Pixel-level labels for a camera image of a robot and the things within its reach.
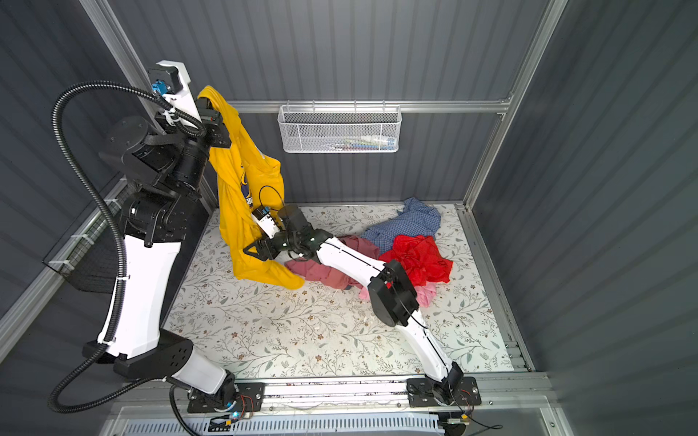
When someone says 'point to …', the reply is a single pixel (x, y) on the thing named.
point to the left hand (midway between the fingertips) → (203, 89)
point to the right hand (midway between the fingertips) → (252, 248)
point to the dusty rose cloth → (328, 275)
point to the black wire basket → (86, 255)
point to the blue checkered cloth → (414, 219)
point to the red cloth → (423, 260)
